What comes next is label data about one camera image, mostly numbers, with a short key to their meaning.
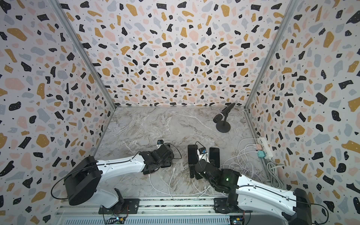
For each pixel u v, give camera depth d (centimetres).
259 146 97
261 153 92
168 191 78
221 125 109
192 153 91
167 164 78
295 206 42
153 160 64
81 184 42
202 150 66
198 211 73
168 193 78
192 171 67
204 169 53
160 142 80
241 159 92
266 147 95
